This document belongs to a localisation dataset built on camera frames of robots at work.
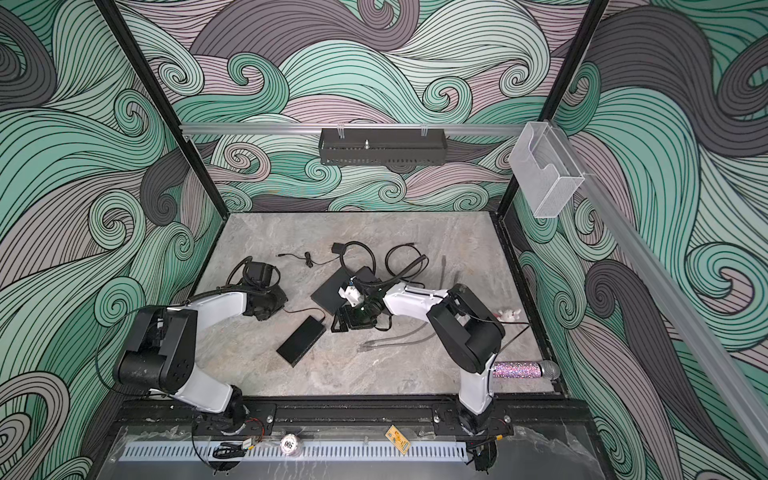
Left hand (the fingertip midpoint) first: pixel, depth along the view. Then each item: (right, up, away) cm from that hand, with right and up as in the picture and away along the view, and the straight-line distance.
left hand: (283, 299), depth 95 cm
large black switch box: (+15, 0, +2) cm, 15 cm away
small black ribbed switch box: (+6, -13, -10) cm, 17 cm away
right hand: (+20, -7, -9) cm, 23 cm away
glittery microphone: (+76, -15, -17) cm, 80 cm away
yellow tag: (+35, -28, -25) cm, 52 cm away
